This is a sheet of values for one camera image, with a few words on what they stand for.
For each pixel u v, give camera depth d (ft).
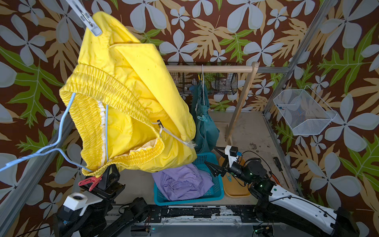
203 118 1.99
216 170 1.92
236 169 1.96
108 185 1.27
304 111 2.73
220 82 3.30
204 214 2.47
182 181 2.51
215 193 2.59
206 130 2.02
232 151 1.84
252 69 1.95
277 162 2.98
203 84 3.33
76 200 1.00
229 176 2.04
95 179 1.14
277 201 1.69
